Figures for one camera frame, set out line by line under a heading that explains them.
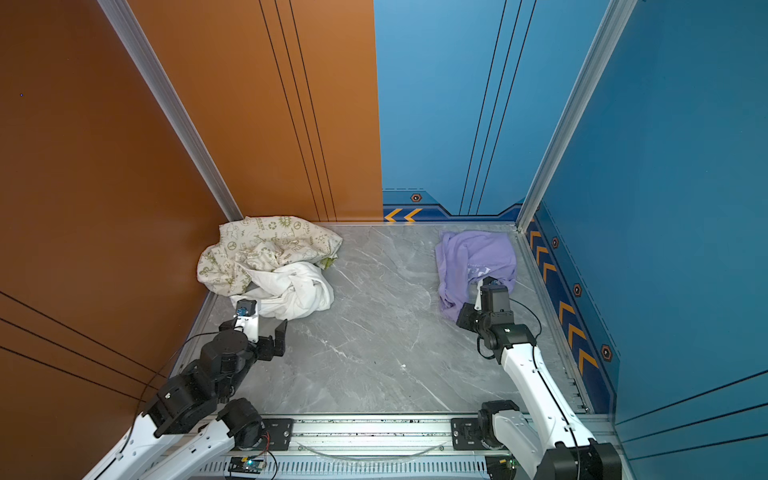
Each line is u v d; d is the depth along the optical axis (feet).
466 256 3.39
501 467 2.31
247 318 1.93
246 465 2.31
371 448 2.38
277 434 2.43
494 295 2.04
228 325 2.09
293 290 3.00
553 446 1.31
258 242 3.57
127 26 2.33
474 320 2.33
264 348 2.07
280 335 2.12
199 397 1.62
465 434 2.38
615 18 2.29
